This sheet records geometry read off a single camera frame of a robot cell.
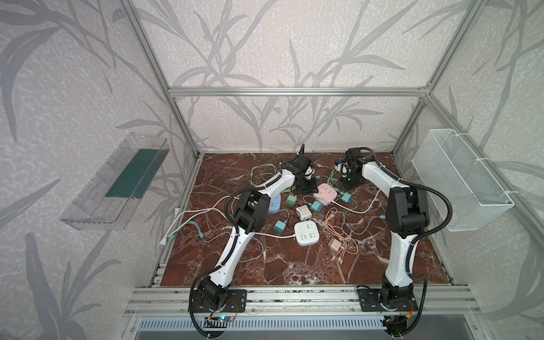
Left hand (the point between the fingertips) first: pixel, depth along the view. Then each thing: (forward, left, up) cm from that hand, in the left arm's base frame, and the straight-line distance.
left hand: (319, 185), depth 100 cm
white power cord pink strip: (-11, -19, -4) cm, 22 cm away
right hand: (+3, -13, +1) cm, 14 cm away
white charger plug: (-13, +8, -2) cm, 16 cm away
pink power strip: (-2, -3, -4) cm, 6 cm away
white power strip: (-23, +8, -2) cm, 24 cm away
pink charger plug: (-27, -4, -3) cm, 27 cm away
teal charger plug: (-20, +19, -3) cm, 28 cm away
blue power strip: (-9, +21, -2) cm, 23 cm away
